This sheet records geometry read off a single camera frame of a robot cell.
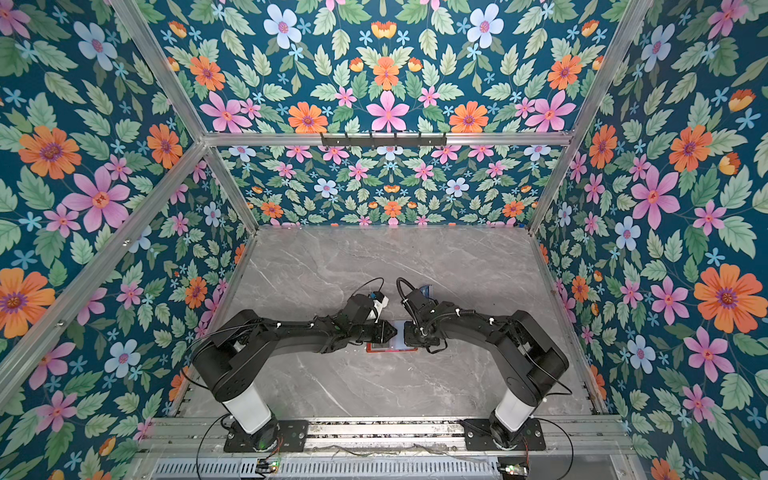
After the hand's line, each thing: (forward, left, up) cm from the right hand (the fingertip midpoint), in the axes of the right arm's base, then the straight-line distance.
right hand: (408, 340), depth 90 cm
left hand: (+1, +2, +5) cm, 6 cm away
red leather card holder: (-2, +4, +1) cm, 5 cm away
